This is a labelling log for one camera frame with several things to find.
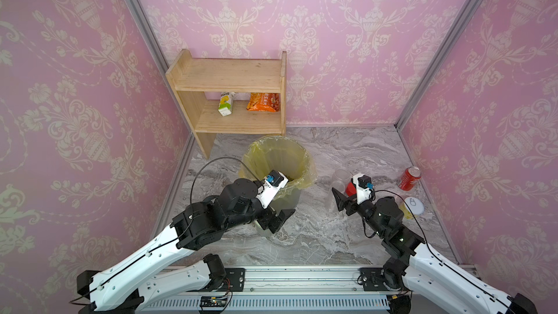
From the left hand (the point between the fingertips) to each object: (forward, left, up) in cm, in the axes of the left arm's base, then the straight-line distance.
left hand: (285, 202), depth 62 cm
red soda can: (+21, -52, -17) cm, 59 cm away
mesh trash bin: (+8, -2, -17) cm, 19 cm away
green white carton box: (+46, +26, -3) cm, 53 cm away
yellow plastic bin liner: (+26, +1, -10) cm, 28 cm away
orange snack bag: (+49, +10, -2) cm, 50 cm away
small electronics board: (-21, +24, -31) cm, 44 cm away
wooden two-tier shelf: (+53, +31, -3) cm, 62 cm away
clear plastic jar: (+18, -22, -16) cm, 33 cm away
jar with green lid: (-8, +7, +3) cm, 11 cm away
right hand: (+11, -21, -9) cm, 26 cm away
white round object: (+10, -52, -22) cm, 57 cm away
